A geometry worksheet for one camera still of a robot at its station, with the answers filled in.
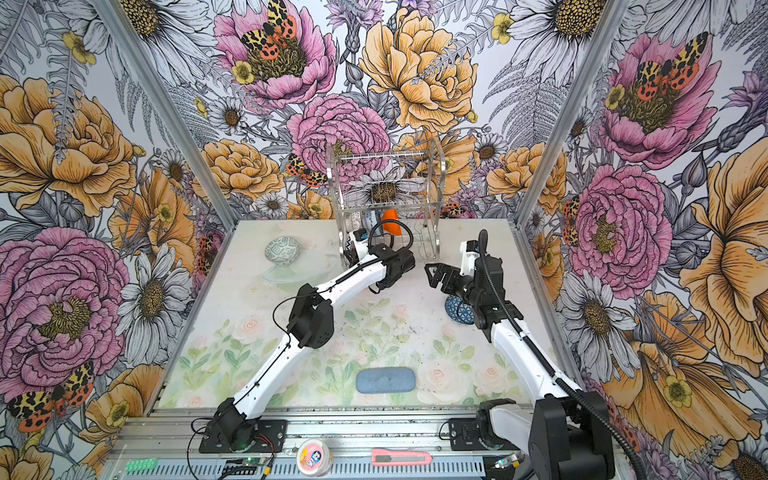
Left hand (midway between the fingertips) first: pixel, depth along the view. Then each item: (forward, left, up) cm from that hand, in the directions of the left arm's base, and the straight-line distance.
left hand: (347, 255), depth 96 cm
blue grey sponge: (-35, -12, -10) cm, 38 cm away
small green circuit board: (-52, +19, -12) cm, 57 cm away
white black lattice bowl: (+15, -2, +1) cm, 15 cm away
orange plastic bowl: (+14, -14, -2) cm, 20 cm away
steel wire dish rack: (+30, -15, -1) cm, 33 cm away
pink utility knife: (-52, -12, -11) cm, 54 cm away
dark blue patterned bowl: (-13, -35, -12) cm, 39 cm away
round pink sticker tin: (-53, +3, -1) cm, 53 cm away
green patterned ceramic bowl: (+12, +26, -11) cm, 31 cm away
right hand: (-13, -26, +6) cm, 30 cm away
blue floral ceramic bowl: (+15, -7, +1) cm, 17 cm away
